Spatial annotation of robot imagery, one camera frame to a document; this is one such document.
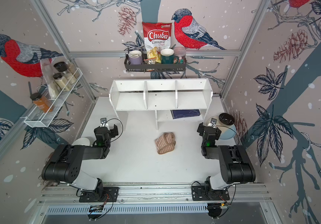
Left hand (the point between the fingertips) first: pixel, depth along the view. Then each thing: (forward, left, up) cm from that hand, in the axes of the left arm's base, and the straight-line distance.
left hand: (110, 122), depth 93 cm
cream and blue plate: (-2, -83, -8) cm, 84 cm away
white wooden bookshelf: (+8, -43, +14) cm, 46 cm away
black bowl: (+8, -84, -6) cm, 85 cm away
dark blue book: (+3, -46, +6) cm, 46 cm away
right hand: (0, -68, -1) cm, 68 cm away
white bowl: (-11, +18, -6) cm, 22 cm away
